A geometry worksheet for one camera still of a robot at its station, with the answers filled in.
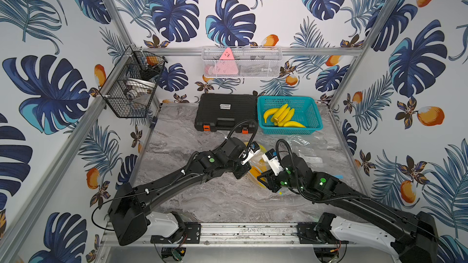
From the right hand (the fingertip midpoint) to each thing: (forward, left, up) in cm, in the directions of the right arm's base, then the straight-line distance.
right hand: (260, 175), depth 74 cm
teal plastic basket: (+51, -35, -16) cm, 63 cm away
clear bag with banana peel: (+3, +1, +1) cm, 3 cm away
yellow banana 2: (+47, -10, -12) cm, 50 cm away
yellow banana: (+35, -22, -9) cm, 43 cm away
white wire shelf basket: (+52, +7, +20) cm, 56 cm away
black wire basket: (+32, +57, +20) cm, 68 cm away
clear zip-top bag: (+15, -33, -11) cm, 38 cm away
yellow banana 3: (+45, -13, -13) cm, 48 cm away
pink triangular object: (+48, +15, +20) cm, 55 cm away
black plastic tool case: (+43, +17, -7) cm, 47 cm away
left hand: (+5, +5, +2) cm, 7 cm away
